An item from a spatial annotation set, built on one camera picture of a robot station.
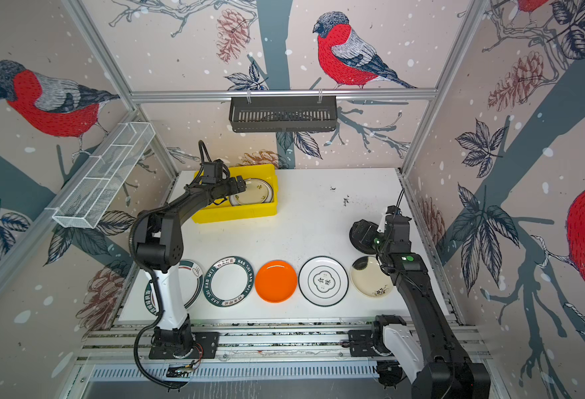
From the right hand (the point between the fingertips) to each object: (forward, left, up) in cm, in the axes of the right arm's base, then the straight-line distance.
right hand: (362, 230), depth 81 cm
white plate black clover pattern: (-12, +13, -15) cm, 23 cm away
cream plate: (+28, +43, -13) cm, 53 cm away
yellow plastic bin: (+16, +55, -13) cm, 59 cm away
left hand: (+23, +49, -2) cm, 55 cm away
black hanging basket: (+49, +40, +13) cm, 65 cm away
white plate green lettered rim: (-14, +46, -14) cm, 50 cm away
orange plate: (-12, +30, -16) cm, 36 cm away
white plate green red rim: (-15, +59, -13) cm, 62 cm away
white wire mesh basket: (+7, +84, +18) cm, 86 cm away
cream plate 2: (-11, -4, -16) cm, 20 cm away
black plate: (-6, +2, +7) cm, 9 cm away
